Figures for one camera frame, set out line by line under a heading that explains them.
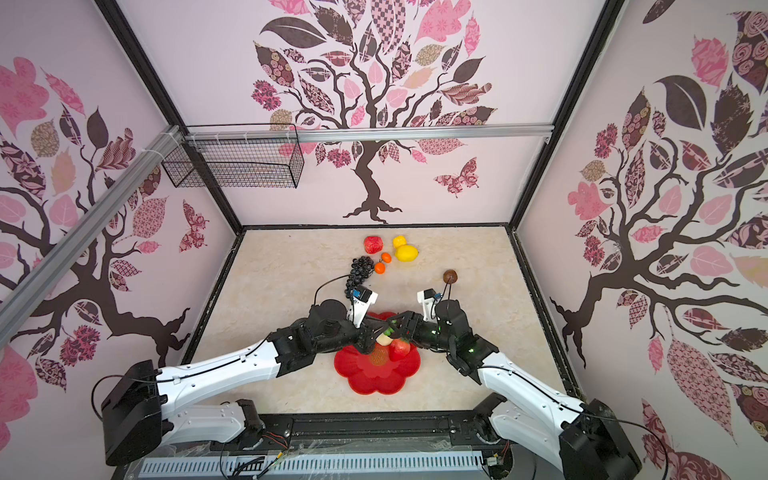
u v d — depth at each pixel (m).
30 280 0.52
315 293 1.01
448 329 0.60
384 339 0.78
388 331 0.74
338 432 0.75
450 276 1.01
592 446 0.40
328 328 0.58
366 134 0.92
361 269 1.03
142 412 0.39
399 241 1.10
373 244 1.08
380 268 1.05
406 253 1.08
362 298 0.65
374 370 0.84
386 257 1.07
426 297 0.75
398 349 0.83
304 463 0.70
